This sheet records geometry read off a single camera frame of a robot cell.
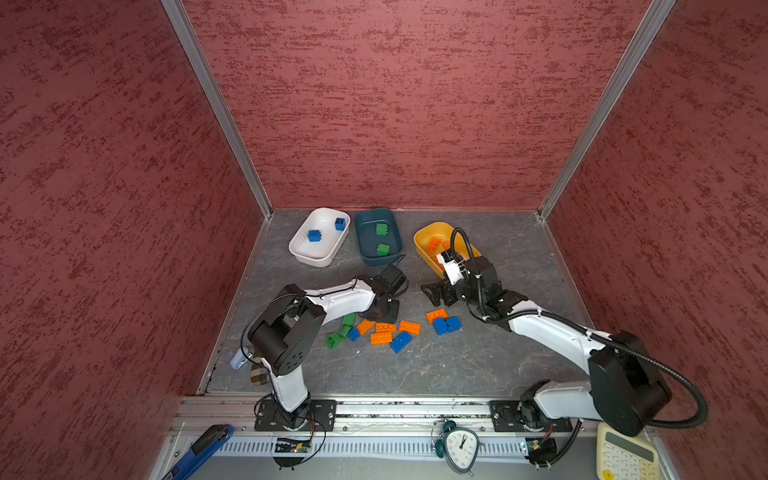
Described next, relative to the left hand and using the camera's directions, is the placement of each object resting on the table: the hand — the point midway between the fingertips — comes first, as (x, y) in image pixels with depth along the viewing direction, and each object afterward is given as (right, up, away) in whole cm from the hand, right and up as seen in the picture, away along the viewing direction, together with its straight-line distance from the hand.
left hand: (386, 321), depth 91 cm
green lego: (-2, +30, +23) cm, 38 cm away
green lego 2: (-1, +22, +16) cm, 27 cm away
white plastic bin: (-25, +26, +21) cm, 42 cm away
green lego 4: (-16, -4, -6) cm, 17 cm away
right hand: (+14, +12, -5) cm, 19 cm away
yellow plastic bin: (+13, +27, +18) cm, 35 cm away
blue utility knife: (-41, -23, -24) cm, 53 cm away
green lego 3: (-11, +1, -3) cm, 11 cm away
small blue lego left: (-9, -3, -4) cm, 11 cm away
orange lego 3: (+8, -2, -1) cm, 8 cm away
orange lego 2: (-1, -4, -5) cm, 6 cm away
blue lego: (-28, +27, +19) cm, 43 cm away
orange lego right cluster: (+16, +2, +1) cm, 16 cm away
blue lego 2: (-18, +31, +22) cm, 43 cm away
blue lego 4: (+21, 0, -1) cm, 21 cm away
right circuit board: (+39, -26, -20) cm, 50 cm away
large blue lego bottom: (+4, -5, -5) cm, 8 cm away
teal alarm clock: (+18, -22, -24) cm, 37 cm away
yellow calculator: (+55, -25, -23) cm, 65 cm away
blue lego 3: (+17, -1, -1) cm, 17 cm away
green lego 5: (-12, -2, -3) cm, 13 cm away
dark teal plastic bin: (-4, +27, +22) cm, 35 cm away
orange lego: (0, -1, -1) cm, 2 cm away
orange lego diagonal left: (-6, -1, -1) cm, 7 cm away
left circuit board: (-24, -26, -18) cm, 40 cm away
